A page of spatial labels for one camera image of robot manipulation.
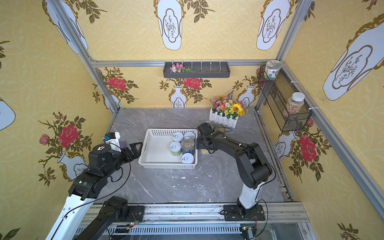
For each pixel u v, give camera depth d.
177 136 0.97
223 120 1.07
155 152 0.97
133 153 0.63
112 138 0.61
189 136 0.97
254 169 0.47
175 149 0.92
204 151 0.93
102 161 0.50
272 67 0.85
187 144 0.90
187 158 0.88
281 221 0.73
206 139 0.68
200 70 0.92
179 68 0.88
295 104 0.65
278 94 0.93
